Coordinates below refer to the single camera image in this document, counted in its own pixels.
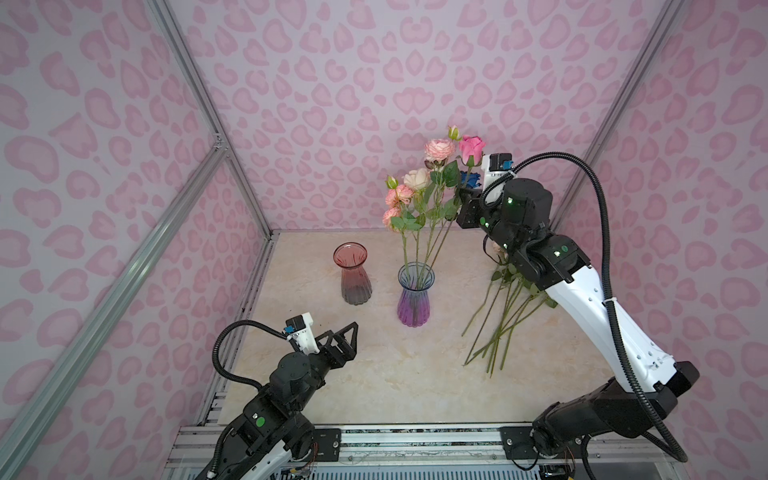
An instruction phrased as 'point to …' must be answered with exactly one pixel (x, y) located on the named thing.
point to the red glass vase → (356, 287)
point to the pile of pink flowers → (509, 302)
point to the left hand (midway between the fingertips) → (348, 325)
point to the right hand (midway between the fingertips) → (462, 186)
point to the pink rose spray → (407, 211)
